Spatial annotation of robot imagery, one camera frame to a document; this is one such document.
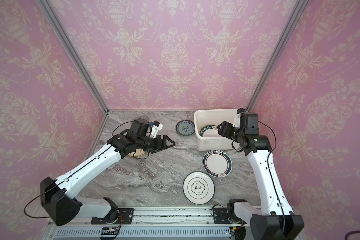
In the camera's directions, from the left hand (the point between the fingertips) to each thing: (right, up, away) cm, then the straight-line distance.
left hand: (171, 147), depth 72 cm
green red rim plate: (+27, -13, +20) cm, 36 cm away
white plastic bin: (+26, +16, +28) cm, 41 cm away
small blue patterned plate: (+7, +8, +37) cm, 39 cm away
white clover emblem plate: (+14, -24, +11) cm, 30 cm away
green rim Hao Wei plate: (+25, +6, +34) cm, 43 cm away
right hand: (+26, +10, +3) cm, 28 cm away
